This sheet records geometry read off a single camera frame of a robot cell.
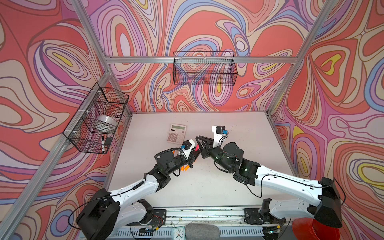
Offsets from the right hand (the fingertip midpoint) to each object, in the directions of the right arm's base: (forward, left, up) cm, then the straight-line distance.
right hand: (196, 144), depth 68 cm
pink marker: (-3, 0, +2) cm, 4 cm away
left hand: (+1, -3, -4) cm, 5 cm away
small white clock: (-31, +9, -26) cm, 42 cm away
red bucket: (-32, -43, -14) cm, 56 cm away
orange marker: (0, +8, -27) cm, 28 cm away
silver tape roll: (+14, +43, +4) cm, 46 cm away
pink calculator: (+26, +13, -26) cm, 39 cm away
